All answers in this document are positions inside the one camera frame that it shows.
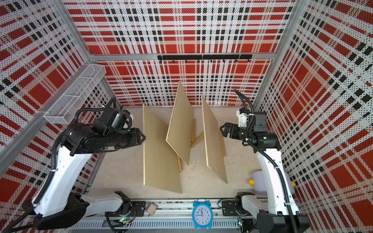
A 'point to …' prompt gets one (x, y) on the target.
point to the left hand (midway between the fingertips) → (143, 139)
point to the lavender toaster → (258, 180)
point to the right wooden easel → (223, 146)
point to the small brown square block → (151, 208)
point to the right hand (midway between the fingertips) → (230, 130)
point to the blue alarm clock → (202, 214)
